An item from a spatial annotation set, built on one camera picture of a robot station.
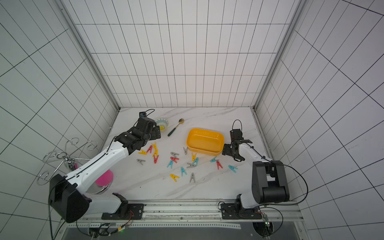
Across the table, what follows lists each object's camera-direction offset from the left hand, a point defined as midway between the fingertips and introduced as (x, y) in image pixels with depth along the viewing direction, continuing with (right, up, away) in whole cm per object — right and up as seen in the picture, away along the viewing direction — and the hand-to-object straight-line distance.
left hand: (148, 132), depth 82 cm
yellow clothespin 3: (+25, -16, +11) cm, 32 cm away
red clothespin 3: (+13, -18, +10) cm, 24 cm away
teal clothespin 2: (+19, -23, +5) cm, 30 cm away
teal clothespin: (+11, -20, +8) cm, 24 cm away
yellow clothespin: (0, -10, +14) cm, 17 cm away
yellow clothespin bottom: (+14, -26, +3) cm, 30 cm away
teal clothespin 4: (+49, -22, +6) cm, 54 cm away
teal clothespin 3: (+38, -18, +10) cm, 43 cm away
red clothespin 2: (+1, -18, +9) cm, 20 cm away
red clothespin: (-4, -12, +15) cm, 19 cm away
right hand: (+47, -13, +11) cm, 50 cm away
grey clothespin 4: (+24, -21, +7) cm, 32 cm away
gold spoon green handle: (+16, +6, +28) cm, 33 cm away
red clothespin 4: (+41, -20, +8) cm, 46 cm away
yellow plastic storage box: (+34, -8, +18) cm, 39 cm away
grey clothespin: (-8, -18, +8) cm, 22 cm away
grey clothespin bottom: (+25, -26, +2) cm, 36 cm away
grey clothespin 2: (+13, -15, +11) cm, 22 cm away
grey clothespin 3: (+20, -13, +13) cm, 27 cm away
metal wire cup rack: (-27, -10, -21) cm, 35 cm away
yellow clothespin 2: (+1, -14, +13) cm, 19 cm away
